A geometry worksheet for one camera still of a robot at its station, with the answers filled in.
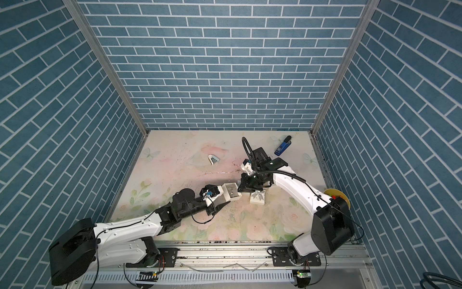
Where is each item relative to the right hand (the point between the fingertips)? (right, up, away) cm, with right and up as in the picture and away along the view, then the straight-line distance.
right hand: (240, 190), depth 78 cm
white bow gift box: (+9, -6, +10) cm, 15 cm away
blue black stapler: (+28, +19, +33) cm, 47 cm away
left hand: (-5, -2, -3) cm, 6 cm away
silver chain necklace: (-3, +9, +27) cm, 28 cm away
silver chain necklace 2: (-12, +4, +23) cm, 26 cm away
